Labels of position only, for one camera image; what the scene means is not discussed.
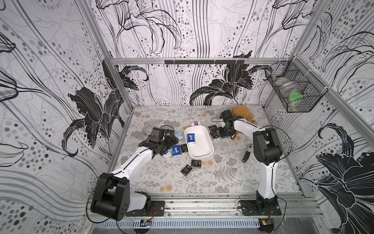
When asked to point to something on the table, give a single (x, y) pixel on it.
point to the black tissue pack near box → (184, 148)
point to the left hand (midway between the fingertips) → (175, 145)
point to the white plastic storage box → (203, 146)
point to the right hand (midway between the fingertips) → (224, 131)
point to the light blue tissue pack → (178, 135)
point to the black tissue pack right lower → (215, 134)
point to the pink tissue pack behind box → (195, 123)
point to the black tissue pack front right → (196, 163)
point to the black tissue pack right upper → (213, 127)
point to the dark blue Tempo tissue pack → (177, 150)
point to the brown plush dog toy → (243, 111)
